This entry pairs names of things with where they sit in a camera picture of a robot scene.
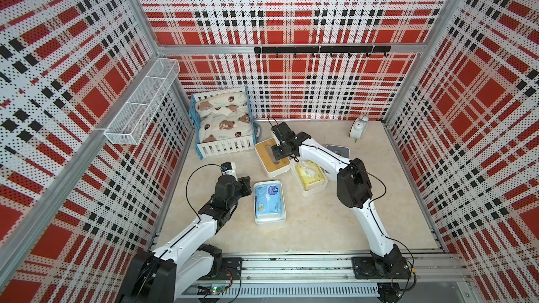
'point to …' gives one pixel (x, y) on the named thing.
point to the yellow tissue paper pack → (309, 173)
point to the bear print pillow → (223, 116)
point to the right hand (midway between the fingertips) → (281, 149)
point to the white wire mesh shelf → (128, 126)
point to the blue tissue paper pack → (268, 200)
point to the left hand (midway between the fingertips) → (252, 177)
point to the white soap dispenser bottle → (358, 128)
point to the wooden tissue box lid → (264, 158)
